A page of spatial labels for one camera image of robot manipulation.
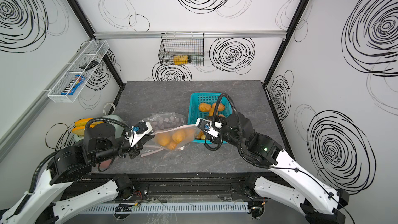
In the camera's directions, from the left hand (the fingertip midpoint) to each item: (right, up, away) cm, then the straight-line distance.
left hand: (152, 133), depth 59 cm
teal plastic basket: (+14, +4, +42) cm, 44 cm away
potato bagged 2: (+9, -3, +9) cm, 13 cm away
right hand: (+21, +5, +3) cm, 22 cm away
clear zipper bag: (+14, -4, +18) cm, 23 cm away
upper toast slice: (-38, +2, +14) cm, 41 cm away
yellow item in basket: (+7, +35, +27) cm, 45 cm away
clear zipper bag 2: (-5, -1, +39) cm, 40 cm away
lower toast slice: (-39, -2, +13) cm, 41 cm away
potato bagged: (+2, -5, +9) cm, 10 cm away
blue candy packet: (-41, +18, +10) cm, 45 cm away
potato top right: (+32, +7, +40) cm, 52 cm away
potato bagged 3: (+21, +7, +41) cm, 47 cm away
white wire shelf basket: (-45, +42, +32) cm, 69 cm away
